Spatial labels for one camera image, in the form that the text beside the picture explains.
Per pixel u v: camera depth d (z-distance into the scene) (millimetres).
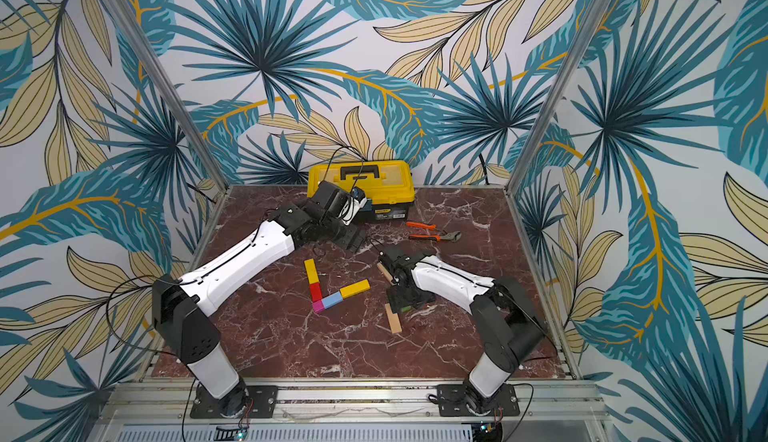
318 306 879
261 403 759
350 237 717
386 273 950
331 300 902
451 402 726
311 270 950
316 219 596
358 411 733
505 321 454
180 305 434
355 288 928
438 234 1061
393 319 856
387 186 967
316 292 902
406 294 769
